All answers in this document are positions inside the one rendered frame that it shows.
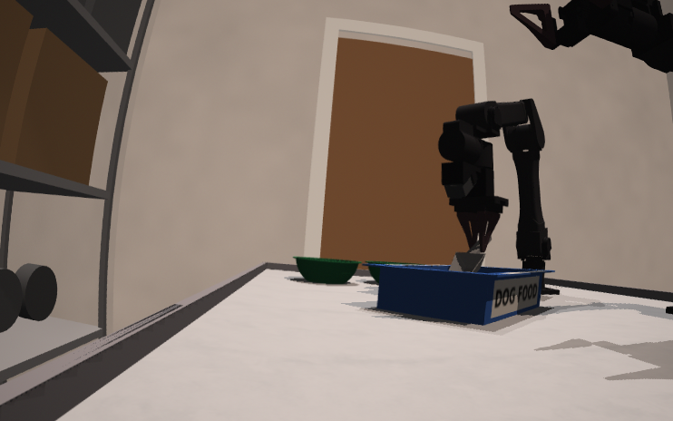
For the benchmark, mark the blue dog food box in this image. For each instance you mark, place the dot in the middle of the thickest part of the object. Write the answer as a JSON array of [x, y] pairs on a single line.
[[463, 298]]

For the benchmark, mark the dark grey table edge lip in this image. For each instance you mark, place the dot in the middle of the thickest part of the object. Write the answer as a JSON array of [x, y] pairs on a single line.
[[51, 390]]

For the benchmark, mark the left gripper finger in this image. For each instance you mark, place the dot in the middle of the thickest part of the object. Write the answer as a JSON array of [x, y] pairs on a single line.
[[543, 11], [601, 3]]

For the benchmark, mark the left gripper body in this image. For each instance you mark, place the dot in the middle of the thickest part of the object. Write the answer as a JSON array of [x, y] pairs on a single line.
[[584, 18]]

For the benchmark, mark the grey scoop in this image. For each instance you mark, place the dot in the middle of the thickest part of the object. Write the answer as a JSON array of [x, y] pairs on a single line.
[[466, 261]]

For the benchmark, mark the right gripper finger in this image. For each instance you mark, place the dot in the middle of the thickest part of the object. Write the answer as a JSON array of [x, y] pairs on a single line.
[[465, 218], [483, 217]]

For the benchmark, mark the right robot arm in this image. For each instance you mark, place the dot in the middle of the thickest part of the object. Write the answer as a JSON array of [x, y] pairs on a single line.
[[461, 142]]

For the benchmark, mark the green bowl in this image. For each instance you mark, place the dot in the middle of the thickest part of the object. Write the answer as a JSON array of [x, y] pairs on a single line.
[[328, 271], [375, 271]]

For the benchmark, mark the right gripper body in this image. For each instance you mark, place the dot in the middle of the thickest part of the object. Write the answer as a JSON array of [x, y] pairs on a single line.
[[485, 203]]

